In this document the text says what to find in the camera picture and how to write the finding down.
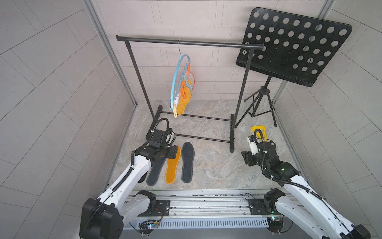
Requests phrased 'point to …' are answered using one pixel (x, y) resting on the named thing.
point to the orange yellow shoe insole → (171, 167)
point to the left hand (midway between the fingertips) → (173, 146)
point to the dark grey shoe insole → (155, 171)
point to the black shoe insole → (142, 179)
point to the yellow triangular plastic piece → (263, 131)
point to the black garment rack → (158, 111)
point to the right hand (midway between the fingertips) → (245, 150)
